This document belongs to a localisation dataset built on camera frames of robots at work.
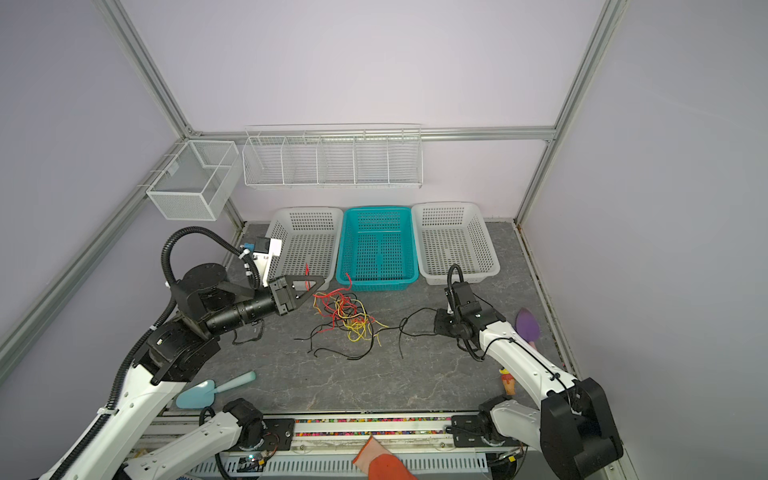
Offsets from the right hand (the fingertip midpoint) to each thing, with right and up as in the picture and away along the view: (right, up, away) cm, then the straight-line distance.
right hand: (442, 324), depth 86 cm
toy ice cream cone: (+17, -14, -7) cm, 23 cm away
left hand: (-28, +14, -29) cm, 43 cm away
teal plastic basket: (-21, +22, +26) cm, 40 cm away
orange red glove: (-18, -28, -16) cm, 37 cm away
